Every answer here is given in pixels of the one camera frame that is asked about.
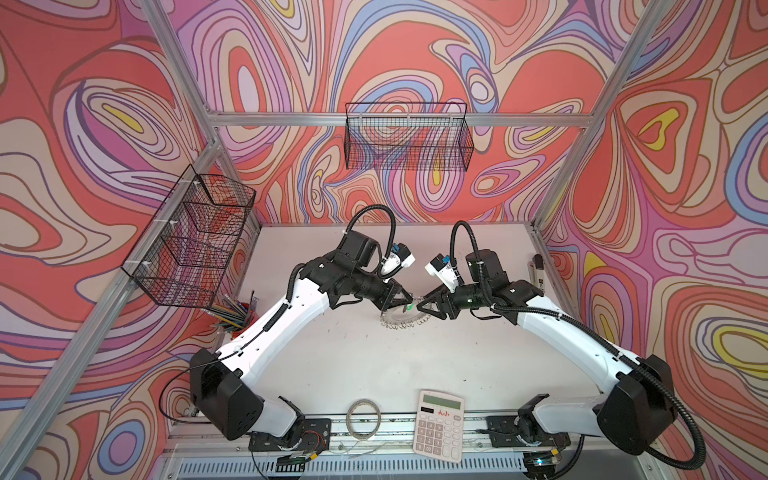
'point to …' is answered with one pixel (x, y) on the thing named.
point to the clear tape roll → (349, 427)
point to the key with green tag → (409, 307)
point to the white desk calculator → (439, 426)
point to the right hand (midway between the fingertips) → (427, 311)
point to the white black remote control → (536, 272)
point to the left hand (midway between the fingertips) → (414, 301)
